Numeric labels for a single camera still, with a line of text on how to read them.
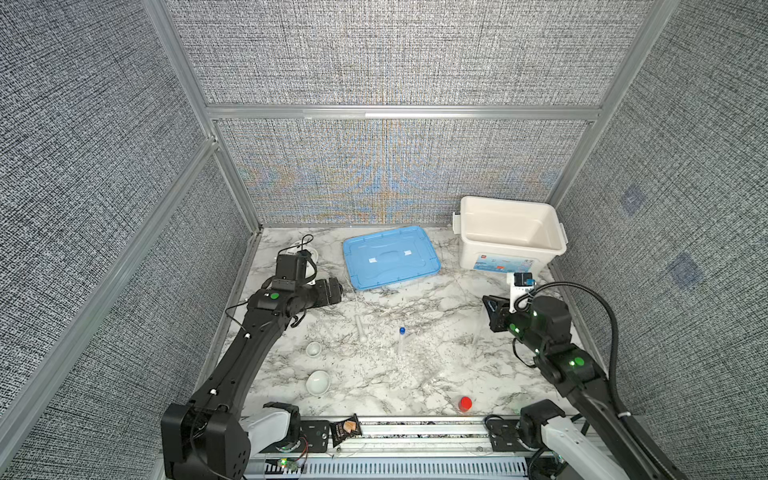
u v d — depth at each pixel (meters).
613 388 0.49
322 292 0.71
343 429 0.73
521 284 0.64
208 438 0.38
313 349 0.86
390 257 1.10
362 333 0.90
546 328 0.55
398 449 0.73
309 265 0.65
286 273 0.62
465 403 0.77
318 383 0.82
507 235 1.17
